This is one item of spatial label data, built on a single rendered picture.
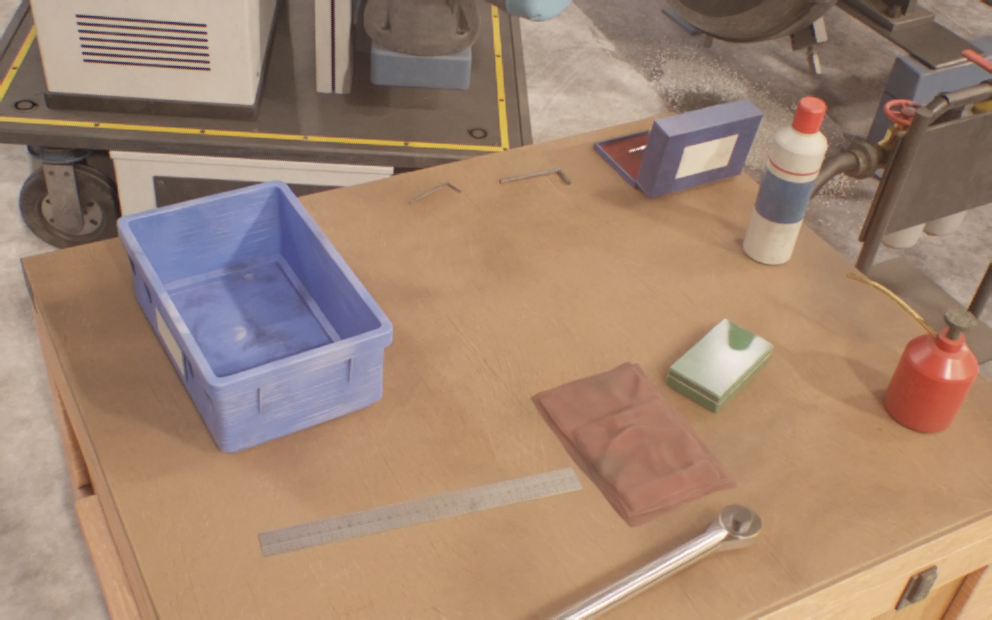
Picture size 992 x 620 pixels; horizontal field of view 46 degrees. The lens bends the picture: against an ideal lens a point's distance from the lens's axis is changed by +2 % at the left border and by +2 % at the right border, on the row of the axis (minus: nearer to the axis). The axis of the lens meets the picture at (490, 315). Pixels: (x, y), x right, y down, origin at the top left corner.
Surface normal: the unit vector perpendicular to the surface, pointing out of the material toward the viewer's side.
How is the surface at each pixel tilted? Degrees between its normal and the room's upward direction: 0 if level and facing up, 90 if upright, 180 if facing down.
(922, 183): 90
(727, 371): 0
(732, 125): 96
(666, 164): 96
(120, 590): 0
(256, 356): 0
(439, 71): 90
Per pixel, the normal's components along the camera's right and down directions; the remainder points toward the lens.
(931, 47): 0.08, -0.75
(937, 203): 0.47, 0.61
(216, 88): 0.04, 0.66
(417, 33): -0.04, 0.36
